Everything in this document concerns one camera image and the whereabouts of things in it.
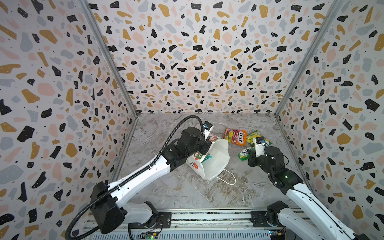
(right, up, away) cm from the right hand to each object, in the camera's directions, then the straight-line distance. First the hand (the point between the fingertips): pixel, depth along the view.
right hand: (246, 147), depth 78 cm
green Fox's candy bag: (-1, -4, +2) cm, 4 cm away
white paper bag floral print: (-17, -11, +9) cm, 23 cm away
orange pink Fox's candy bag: (+2, +4, +27) cm, 27 cm away
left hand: (-20, +7, -6) cm, 22 cm away
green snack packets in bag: (-20, -7, +12) cm, 24 cm away
